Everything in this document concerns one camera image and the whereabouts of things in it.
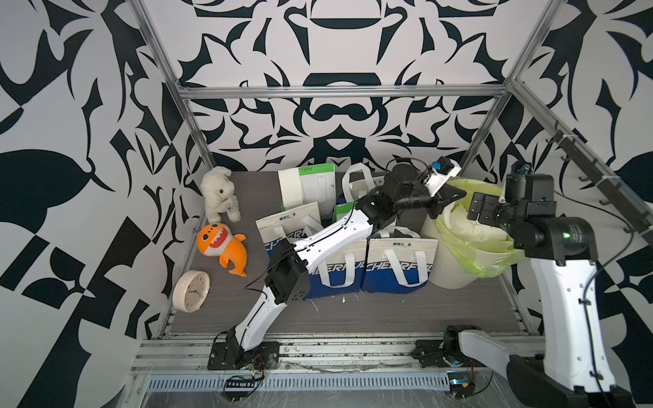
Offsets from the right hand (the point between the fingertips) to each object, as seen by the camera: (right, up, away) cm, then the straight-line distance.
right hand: (496, 202), depth 63 cm
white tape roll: (-83, -27, +14) cm, 88 cm away
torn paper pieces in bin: (+4, -9, +16) cm, 19 cm away
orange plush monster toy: (-80, -13, +26) cm, 85 cm away
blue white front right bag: (-21, -18, +10) cm, 30 cm away
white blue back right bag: (-34, +3, +17) cm, 38 cm away
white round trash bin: (-6, -21, +13) cm, 25 cm away
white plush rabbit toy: (-80, +3, +28) cm, 85 cm away
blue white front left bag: (-37, -21, +9) cm, 43 cm away
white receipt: (-54, +5, +25) cm, 60 cm away
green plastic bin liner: (-1, -15, +3) cm, 15 cm away
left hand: (-7, +4, +1) cm, 8 cm away
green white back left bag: (-45, +5, +26) cm, 52 cm away
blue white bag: (-52, -7, +15) cm, 54 cm away
